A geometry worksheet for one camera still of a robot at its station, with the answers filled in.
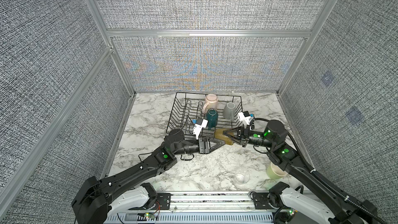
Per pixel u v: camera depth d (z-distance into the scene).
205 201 0.75
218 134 0.66
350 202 0.40
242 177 0.81
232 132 0.63
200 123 0.63
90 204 0.39
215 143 0.67
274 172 0.73
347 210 0.40
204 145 0.57
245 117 0.65
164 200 0.73
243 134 0.58
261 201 0.73
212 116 0.91
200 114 0.98
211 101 0.97
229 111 0.95
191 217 0.70
